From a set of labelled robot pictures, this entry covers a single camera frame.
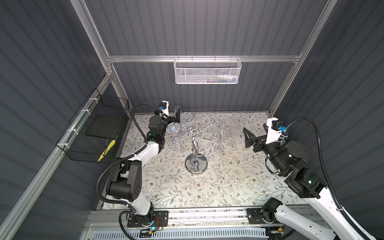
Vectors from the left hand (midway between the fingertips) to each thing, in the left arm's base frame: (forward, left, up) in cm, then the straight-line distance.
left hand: (171, 107), depth 84 cm
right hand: (-27, -37, +11) cm, 47 cm away
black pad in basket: (-10, +35, -2) cm, 37 cm away
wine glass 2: (-19, -2, +3) cm, 19 cm away
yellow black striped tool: (-25, +29, -3) cm, 38 cm away
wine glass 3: (-11, -8, +3) cm, 14 cm away
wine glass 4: (+8, -35, -28) cm, 46 cm away
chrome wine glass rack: (-22, -12, -28) cm, 37 cm away
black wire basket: (-24, +41, 0) cm, 48 cm away
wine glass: (-12, -30, -29) cm, 43 cm away
